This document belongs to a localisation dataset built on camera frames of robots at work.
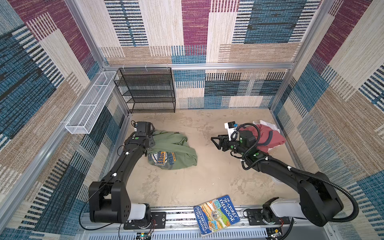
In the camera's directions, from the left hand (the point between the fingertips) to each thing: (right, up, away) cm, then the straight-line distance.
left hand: (146, 139), depth 86 cm
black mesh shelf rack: (-6, +33, +23) cm, 41 cm away
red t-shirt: (+72, 0, +9) cm, 73 cm away
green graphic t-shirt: (+13, -8, +9) cm, 18 cm away
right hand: (+39, 0, -4) cm, 39 cm away
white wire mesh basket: (-24, +10, -15) cm, 31 cm away
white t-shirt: (+78, +8, +19) cm, 81 cm away
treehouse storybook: (+38, -35, -13) cm, 53 cm away
